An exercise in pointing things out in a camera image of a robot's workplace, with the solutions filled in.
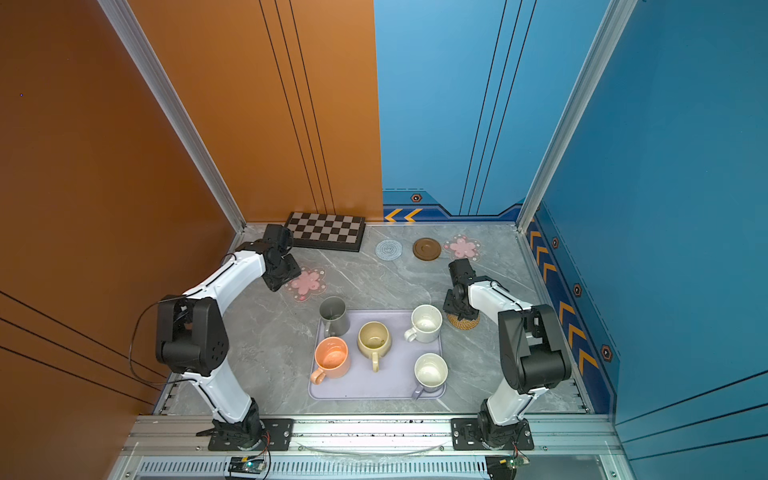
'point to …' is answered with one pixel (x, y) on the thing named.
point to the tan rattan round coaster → (463, 324)
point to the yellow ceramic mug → (374, 341)
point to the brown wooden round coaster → (426, 249)
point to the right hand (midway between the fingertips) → (456, 308)
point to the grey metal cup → (334, 314)
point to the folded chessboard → (326, 231)
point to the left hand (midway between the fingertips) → (294, 270)
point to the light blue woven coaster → (388, 250)
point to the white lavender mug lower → (430, 372)
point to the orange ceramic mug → (332, 359)
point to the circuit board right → (504, 467)
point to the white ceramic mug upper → (426, 322)
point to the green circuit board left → (247, 464)
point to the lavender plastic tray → (382, 360)
